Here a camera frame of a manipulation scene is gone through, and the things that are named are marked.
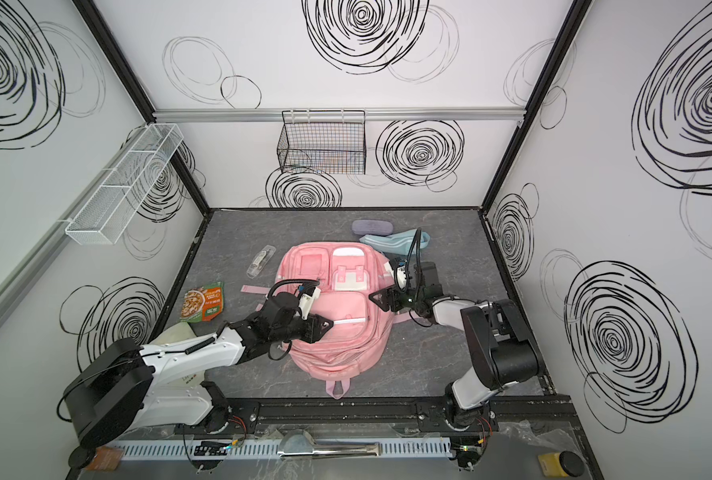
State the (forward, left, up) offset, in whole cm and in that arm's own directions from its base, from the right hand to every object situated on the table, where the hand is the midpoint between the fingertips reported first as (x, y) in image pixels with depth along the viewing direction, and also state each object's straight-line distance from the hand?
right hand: (375, 296), depth 89 cm
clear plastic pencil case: (+15, +39, -4) cm, 42 cm away
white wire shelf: (+6, +68, +27) cm, 73 cm away
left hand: (-9, +12, +1) cm, 15 cm away
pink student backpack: (+7, +9, +2) cm, 11 cm away
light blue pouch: (+21, -8, 0) cm, 22 cm away
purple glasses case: (+31, +1, -4) cm, 31 cm away
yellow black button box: (-39, -38, +2) cm, 55 cm away
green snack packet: (-1, +54, -4) cm, 54 cm away
